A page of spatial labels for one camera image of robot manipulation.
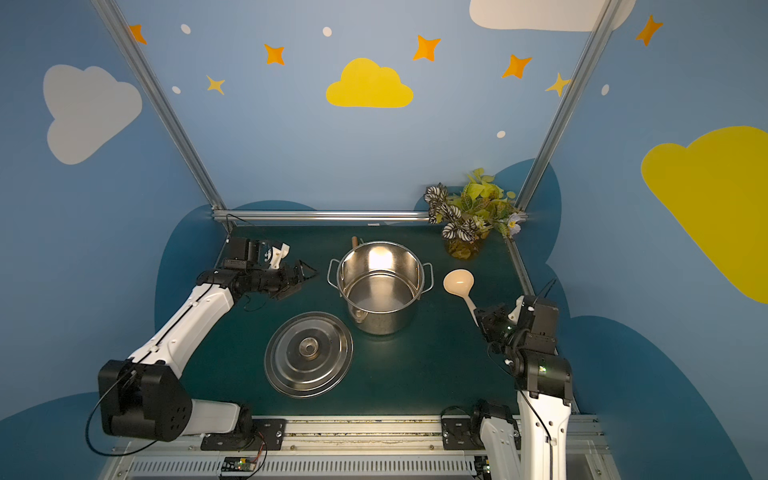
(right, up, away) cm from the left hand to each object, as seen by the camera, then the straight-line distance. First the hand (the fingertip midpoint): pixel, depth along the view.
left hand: (310, 276), depth 82 cm
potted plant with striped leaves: (+53, +22, +16) cm, 60 cm away
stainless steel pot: (+20, -4, +22) cm, 30 cm away
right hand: (+44, -7, -11) cm, 46 cm away
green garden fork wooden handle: (+9, +11, +33) cm, 36 cm away
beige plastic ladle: (+43, -2, +7) cm, 44 cm away
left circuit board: (-15, -45, -10) cm, 49 cm away
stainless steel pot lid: (-2, -24, +6) cm, 25 cm away
